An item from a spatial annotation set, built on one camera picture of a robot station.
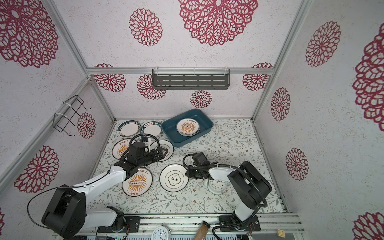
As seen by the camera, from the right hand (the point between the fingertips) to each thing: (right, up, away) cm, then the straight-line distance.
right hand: (185, 172), depth 90 cm
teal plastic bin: (-7, +20, +11) cm, 23 cm away
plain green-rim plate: (-44, +27, +23) cm, 56 cm away
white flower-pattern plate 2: (-7, -4, -1) cm, 8 cm away
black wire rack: (-60, +34, -11) cm, 70 cm away
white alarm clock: (+18, -6, -8) cm, 20 cm away
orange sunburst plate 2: (-45, +14, +13) cm, 49 cm away
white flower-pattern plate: (-15, +16, +17) cm, 28 cm away
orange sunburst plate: (+1, +28, +23) cm, 36 cm away
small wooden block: (+47, -24, -19) cm, 56 cm away
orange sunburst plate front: (-28, -5, -3) cm, 28 cm away
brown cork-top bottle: (+9, -22, -21) cm, 32 cm away
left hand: (-13, +11, -4) cm, 17 cm away
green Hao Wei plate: (-26, +28, +26) cm, 46 cm away
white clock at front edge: (-10, -22, -21) cm, 33 cm away
